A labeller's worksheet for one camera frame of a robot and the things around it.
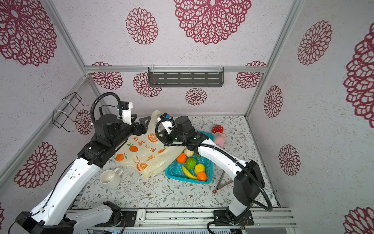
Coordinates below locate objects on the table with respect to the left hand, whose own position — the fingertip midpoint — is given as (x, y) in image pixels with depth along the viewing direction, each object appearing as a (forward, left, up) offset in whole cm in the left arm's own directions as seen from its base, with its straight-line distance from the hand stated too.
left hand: (143, 119), depth 68 cm
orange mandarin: (-4, -17, -32) cm, 36 cm away
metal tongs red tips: (-19, -39, -36) cm, 56 cm away
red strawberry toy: (+20, -43, -32) cm, 57 cm away
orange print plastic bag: (-8, +1, -18) cm, 20 cm away
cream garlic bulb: (0, -22, -32) cm, 39 cm away
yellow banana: (-13, -22, -34) cm, 43 cm away
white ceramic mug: (-17, +21, -28) cm, 39 cm away
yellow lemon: (-10, -28, -31) cm, 43 cm away
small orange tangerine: (-16, -29, -29) cm, 44 cm away
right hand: (-1, -5, -8) cm, 9 cm away
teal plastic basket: (-9, -14, -37) cm, 40 cm away
